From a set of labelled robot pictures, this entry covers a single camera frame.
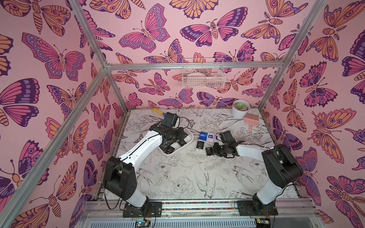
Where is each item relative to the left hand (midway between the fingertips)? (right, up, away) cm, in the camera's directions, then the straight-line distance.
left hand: (184, 133), depth 85 cm
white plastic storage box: (+2, -1, +16) cm, 16 cm away
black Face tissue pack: (+11, -9, +11) cm, 18 cm away
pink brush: (+53, +9, +28) cm, 60 cm away
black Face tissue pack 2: (+16, -13, +9) cm, 22 cm away
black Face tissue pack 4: (-12, -11, +10) cm, 19 cm away
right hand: (+16, -13, +9) cm, 22 cm away
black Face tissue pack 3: (-2, -7, +12) cm, 14 cm away
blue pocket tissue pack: (+13, -3, +15) cm, 20 cm away
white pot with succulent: (+42, +17, +21) cm, 50 cm away
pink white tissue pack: (+18, -4, +15) cm, 24 cm away
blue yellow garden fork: (-17, +13, +37) cm, 43 cm away
